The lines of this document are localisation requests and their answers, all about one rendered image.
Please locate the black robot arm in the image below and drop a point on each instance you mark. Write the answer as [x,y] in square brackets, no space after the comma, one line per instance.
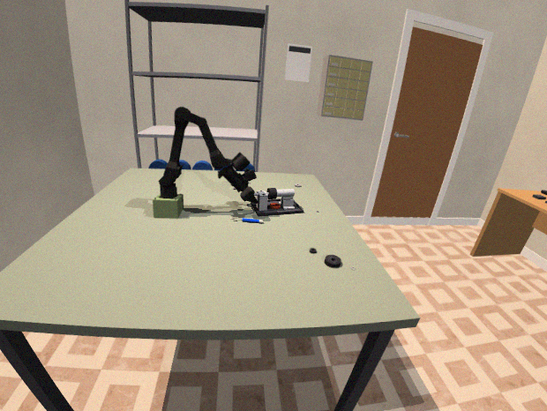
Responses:
[173,170]

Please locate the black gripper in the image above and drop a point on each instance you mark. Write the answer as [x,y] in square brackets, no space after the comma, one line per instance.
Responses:
[248,193]

